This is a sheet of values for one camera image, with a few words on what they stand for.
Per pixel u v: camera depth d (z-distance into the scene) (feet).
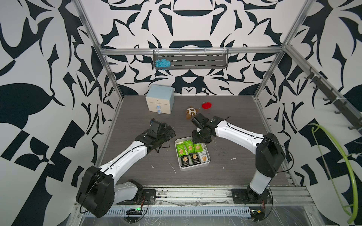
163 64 3.00
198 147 2.92
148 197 2.43
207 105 3.73
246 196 2.21
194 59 3.10
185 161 2.73
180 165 2.74
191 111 3.53
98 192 1.31
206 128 2.03
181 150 2.88
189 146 2.93
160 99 3.26
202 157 2.79
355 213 1.63
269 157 1.50
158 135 2.13
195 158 2.78
